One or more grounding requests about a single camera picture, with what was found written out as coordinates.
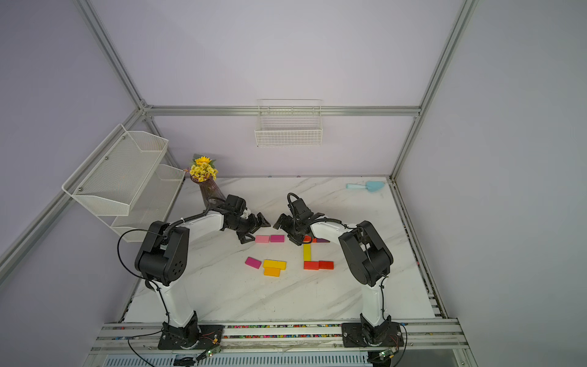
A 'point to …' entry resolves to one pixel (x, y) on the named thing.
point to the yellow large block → (275, 264)
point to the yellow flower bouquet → (203, 170)
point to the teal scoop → (371, 186)
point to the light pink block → (262, 239)
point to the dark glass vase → (208, 187)
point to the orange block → (272, 271)
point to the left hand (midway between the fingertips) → (263, 232)
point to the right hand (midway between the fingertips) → (281, 233)
